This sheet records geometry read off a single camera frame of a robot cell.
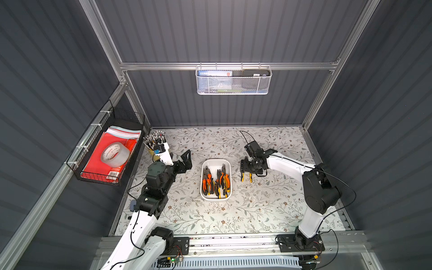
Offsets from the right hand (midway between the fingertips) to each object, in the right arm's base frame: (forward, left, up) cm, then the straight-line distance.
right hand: (245, 170), depth 92 cm
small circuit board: (-42, +37, -7) cm, 56 cm away
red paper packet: (-14, +64, +24) cm, 70 cm away
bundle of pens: (+12, +49, +13) cm, 52 cm away
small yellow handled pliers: (-2, +1, -5) cm, 5 cm away
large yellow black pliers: (-9, +14, 0) cm, 17 cm away
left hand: (-6, +30, +24) cm, 39 cm away
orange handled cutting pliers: (-6, +11, -1) cm, 12 cm away
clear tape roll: (-8, +57, +25) cm, 63 cm away
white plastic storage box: (-5, +16, -3) cm, 17 cm away
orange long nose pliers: (-3, +22, 0) cm, 22 cm away
